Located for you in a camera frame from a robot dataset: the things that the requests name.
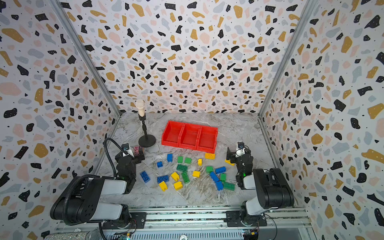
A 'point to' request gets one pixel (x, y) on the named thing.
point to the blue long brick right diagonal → (214, 177)
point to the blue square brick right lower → (219, 185)
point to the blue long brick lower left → (160, 179)
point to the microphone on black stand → (146, 140)
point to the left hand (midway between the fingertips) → (132, 146)
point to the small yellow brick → (200, 162)
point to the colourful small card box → (136, 150)
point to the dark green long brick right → (229, 186)
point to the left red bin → (171, 133)
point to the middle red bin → (189, 136)
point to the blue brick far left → (145, 176)
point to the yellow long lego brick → (210, 156)
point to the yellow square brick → (196, 174)
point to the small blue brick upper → (169, 157)
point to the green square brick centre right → (209, 169)
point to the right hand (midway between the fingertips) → (237, 144)
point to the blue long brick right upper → (222, 169)
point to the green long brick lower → (185, 176)
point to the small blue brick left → (159, 164)
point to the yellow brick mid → (175, 176)
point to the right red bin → (203, 138)
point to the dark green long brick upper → (182, 168)
